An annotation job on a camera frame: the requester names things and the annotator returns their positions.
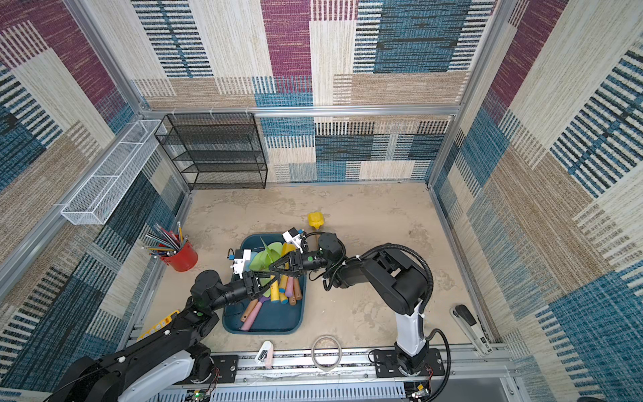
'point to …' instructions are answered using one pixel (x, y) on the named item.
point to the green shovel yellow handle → (273, 281)
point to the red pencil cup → (184, 260)
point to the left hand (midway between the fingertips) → (280, 279)
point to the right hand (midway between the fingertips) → (275, 271)
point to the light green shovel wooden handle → (262, 260)
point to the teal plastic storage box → (275, 317)
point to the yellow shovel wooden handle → (316, 219)
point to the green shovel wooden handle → (249, 309)
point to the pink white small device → (265, 354)
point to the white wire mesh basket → (93, 203)
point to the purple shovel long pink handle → (249, 321)
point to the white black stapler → (476, 334)
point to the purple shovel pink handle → (290, 286)
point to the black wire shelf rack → (215, 152)
